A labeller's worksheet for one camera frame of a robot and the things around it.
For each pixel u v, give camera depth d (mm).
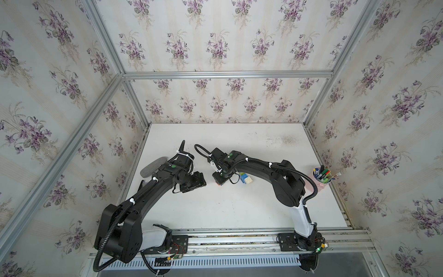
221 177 800
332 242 752
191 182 708
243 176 898
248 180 867
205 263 765
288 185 520
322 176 847
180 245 722
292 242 730
